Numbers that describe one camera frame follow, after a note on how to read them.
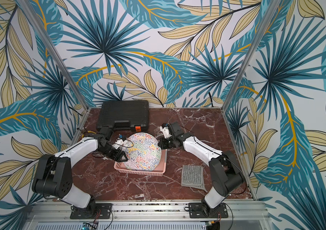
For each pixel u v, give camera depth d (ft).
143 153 2.88
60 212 2.45
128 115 3.39
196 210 2.40
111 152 2.49
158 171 2.71
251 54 2.81
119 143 2.69
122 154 2.58
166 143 2.56
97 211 2.39
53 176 1.45
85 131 3.41
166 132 2.67
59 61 2.90
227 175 1.48
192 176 2.75
